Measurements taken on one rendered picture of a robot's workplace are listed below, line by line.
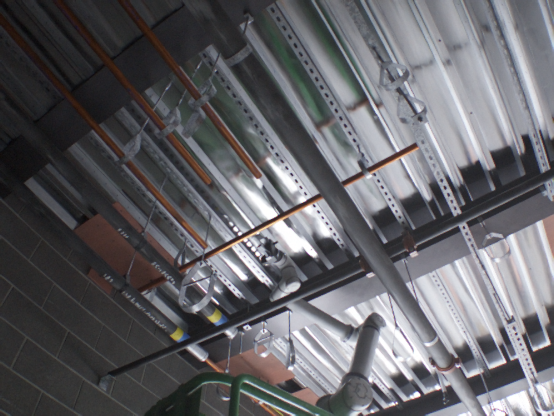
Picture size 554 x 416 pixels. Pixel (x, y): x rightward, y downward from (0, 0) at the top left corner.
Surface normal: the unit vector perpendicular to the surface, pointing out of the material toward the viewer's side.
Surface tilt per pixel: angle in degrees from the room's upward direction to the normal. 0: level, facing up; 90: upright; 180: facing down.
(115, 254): 180
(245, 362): 180
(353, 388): 95
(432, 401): 90
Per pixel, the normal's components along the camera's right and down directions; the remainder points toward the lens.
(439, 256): 0.00, 0.57
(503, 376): -0.54, -0.69
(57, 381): 0.84, -0.44
